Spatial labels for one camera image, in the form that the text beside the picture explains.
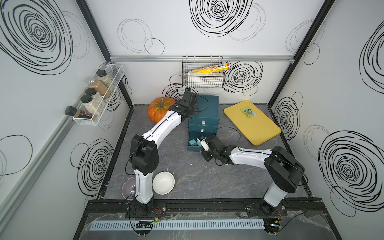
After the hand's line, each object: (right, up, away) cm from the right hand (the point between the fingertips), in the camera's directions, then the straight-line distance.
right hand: (203, 149), depth 90 cm
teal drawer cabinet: (0, +16, -4) cm, 17 cm away
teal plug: (-7, +3, +5) cm, 9 cm away
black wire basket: (+1, +42, -3) cm, 42 cm away
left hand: (-6, +26, 0) cm, 26 cm away
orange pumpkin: (-31, +26, +11) cm, 42 cm away
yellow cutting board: (+38, +16, +19) cm, 45 cm away
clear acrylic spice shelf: (-58, +50, +9) cm, 78 cm away
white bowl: (-22, -16, -9) cm, 29 cm away
